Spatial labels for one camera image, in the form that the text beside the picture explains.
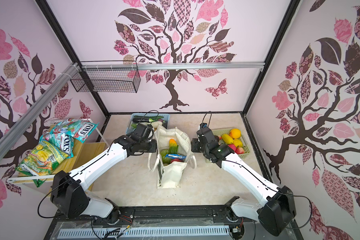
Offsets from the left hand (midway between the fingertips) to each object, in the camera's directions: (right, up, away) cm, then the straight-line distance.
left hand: (155, 148), depth 83 cm
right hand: (+22, +5, -3) cm, 23 cm away
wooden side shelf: (-34, +3, 0) cm, 34 cm away
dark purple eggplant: (-14, +17, +24) cm, 33 cm away
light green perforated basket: (+56, +1, +12) cm, 57 cm away
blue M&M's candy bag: (+12, -4, -1) cm, 13 cm away
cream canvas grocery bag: (+9, -14, -6) cm, 18 cm away
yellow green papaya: (+10, 0, +6) cm, 11 cm away
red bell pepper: (+13, -7, -1) cm, 15 cm away
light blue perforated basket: (+4, +19, +25) cm, 32 cm away
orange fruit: (+51, +8, +15) cm, 54 cm away
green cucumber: (-8, +19, +27) cm, 34 cm away
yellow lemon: (+52, +1, +12) cm, 53 cm away
